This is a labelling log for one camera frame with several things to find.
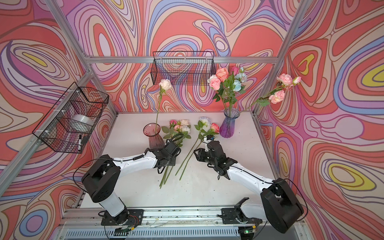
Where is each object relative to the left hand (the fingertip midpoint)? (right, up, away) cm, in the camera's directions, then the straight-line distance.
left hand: (173, 158), depth 92 cm
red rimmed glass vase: (-12, +18, -4) cm, 22 cm away
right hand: (+14, +4, -7) cm, 16 cm away
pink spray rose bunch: (+3, +17, +12) cm, 22 cm away
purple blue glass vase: (+35, +19, +7) cm, 41 cm away
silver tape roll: (-42, +24, -18) cm, 52 cm away
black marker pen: (-42, +10, -22) cm, 48 cm away
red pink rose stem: (+28, +18, +13) cm, 35 cm away
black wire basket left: (-46, +21, -21) cm, 55 cm away
